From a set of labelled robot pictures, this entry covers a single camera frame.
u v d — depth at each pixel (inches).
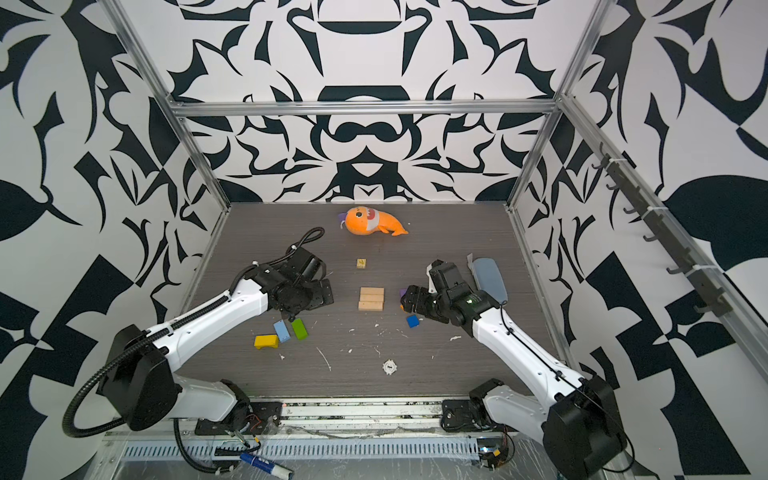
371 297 37.0
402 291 38.1
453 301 24.2
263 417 29.3
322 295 29.7
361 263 40.1
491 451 28.1
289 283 23.4
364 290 38.2
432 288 28.7
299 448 28.1
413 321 36.0
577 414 15.4
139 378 16.1
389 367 32.5
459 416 29.3
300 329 34.6
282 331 34.4
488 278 38.3
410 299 29.1
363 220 41.2
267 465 26.5
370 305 36.4
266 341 33.3
